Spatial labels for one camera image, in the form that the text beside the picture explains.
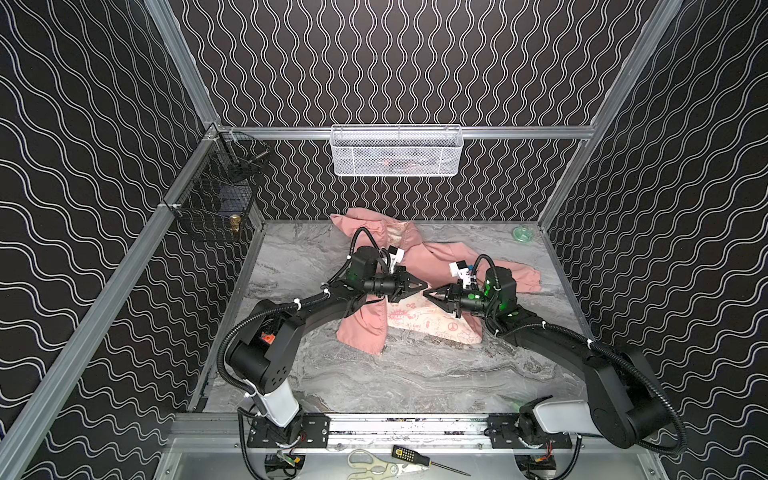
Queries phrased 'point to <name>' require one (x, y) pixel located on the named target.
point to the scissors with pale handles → (372, 469)
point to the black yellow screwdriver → (411, 455)
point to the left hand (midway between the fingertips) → (438, 288)
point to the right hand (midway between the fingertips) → (424, 296)
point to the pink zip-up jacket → (421, 314)
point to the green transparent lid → (523, 234)
